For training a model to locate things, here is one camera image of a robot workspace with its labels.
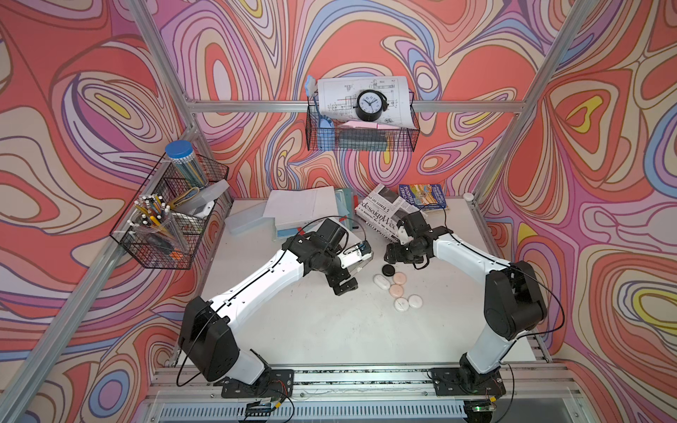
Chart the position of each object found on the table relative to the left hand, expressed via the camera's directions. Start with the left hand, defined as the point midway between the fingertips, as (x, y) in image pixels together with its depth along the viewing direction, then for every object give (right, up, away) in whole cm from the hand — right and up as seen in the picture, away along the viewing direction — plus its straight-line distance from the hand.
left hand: (350, 272), depth 78 cm
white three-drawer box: (0, +5, -9) cm, 10 cm away
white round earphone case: (+17, -12, +9) cm, 23 cm away
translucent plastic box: (-44, +14, +33) cm, 57 cm away
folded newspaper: (+14, +20, +30) cm, 39 cm away
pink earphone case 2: (+16, -9, +13) cm, 23 cm away
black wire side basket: (-45, +19, -4) cm, 49 cm away
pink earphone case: (+18, -5, +16) cm, 25 cm away
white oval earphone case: (+12, -7, +15) cm, 20 cm away
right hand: (+17, 0, +14) cm, 22 cm away
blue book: (+34, +26, +37) cm, 57 cm away
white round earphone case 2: (+22, -12, +10) cm, 28 cm away
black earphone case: (+14, -3, +17) cm, 23 cm away
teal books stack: (-1, +25, +37) cm, 45 cm away
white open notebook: (-21, +21, +33) cm, 45 cm away
